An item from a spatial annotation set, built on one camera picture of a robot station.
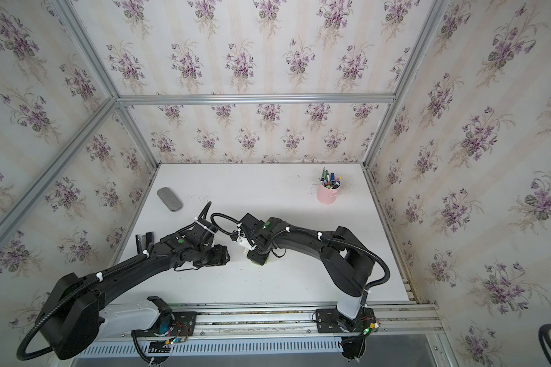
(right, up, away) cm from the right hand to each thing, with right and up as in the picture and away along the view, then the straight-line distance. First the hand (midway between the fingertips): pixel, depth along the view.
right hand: (260, 254), depth 85 cm
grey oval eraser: (-43, +20, +19) cm, 51 cm away
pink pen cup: (+28, +22, +15) cm, 39 cm away
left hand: (-13, -1, -2) cm, 13 cm away
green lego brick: (+3, +1, -9) cm, 10 cm away
